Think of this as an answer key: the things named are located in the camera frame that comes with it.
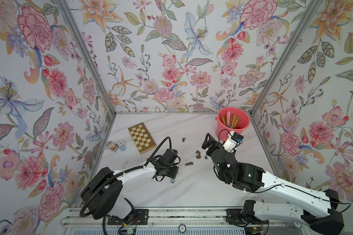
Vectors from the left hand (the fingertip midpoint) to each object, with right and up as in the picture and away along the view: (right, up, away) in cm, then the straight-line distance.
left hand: (177, 171), depth 86 cm
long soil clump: (+8, +3, +7) cm, 11 cm away
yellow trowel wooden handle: (+32, +31, +15) cm, 47 cm away
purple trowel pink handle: (+34, +34, +12) cm, 50 cm away
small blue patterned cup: (-36, +13, +10) cm, 40 cm away
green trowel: (+41, +30, +15) cm, 53 cm away
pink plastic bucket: (+37, +32, +15) cm, 51 cm away
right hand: (+16, +21, -19) cm, 32 cm away
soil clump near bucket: (+4, +17, +18) cm, 25 cm away
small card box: (-44, +13, +13) cm, 48 cm away
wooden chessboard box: (-25, +18, +17) cm, 35 cm away
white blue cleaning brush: (-2, -4, -2) cm, 5 cm away
